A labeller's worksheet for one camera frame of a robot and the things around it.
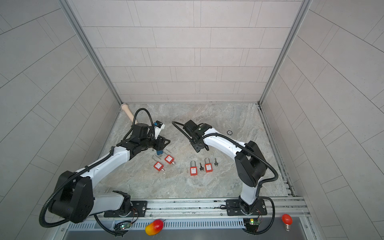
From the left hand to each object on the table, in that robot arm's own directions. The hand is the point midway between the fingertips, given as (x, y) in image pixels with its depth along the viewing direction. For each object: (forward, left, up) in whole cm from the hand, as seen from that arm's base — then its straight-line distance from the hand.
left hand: (170, 137), depth 84 cm
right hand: (-1, -18, -6) cm, 18 cm away
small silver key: (-13, -18, -12) cm, 25 cm away
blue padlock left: (-3, +8, -12) cm, 15 cm away
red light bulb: (-38, -57, -8) cm, 69 cm away
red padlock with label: (-15, -14, -10) cm, 22 cm away
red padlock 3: (-9, 0, -10) cm, 13 cm away
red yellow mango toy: (-40, +2, -7) cm, 41 cm away
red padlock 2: (-13, +6, -10) cm, 17 cm away
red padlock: (-13, -22, -10) cm, 27 cm away
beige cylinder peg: (+30, +38, -9) cm, 50 cm away
